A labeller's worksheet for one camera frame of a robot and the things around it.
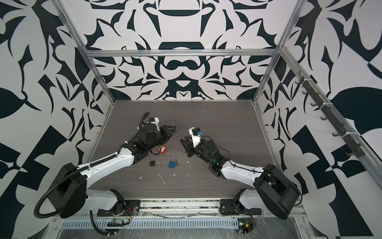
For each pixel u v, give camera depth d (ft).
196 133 2.23
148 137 2.02
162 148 3.08
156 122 2.53
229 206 2.44
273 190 1.39
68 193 1.36
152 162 2.92
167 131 2.36
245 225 2.33
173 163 2.93
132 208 2.41
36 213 1.22
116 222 2.32
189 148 2.29
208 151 2.02
